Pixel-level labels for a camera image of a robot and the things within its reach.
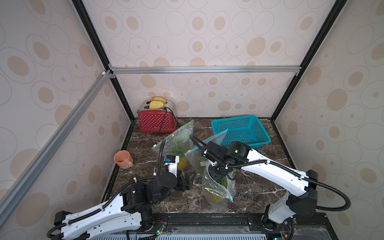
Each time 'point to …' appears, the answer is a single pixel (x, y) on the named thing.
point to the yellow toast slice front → (155, 104)
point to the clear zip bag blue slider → (218, 140)
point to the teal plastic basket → (247, 129)
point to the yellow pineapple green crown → (216, 193)
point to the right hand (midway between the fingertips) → (212, 179)
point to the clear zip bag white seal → (207, 181)
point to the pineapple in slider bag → (198, 162)
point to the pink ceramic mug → (123, 159)
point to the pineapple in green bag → (178, 150)
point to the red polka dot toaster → (157, 120)
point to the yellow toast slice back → (159, 98)
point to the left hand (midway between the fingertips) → (194, 175)
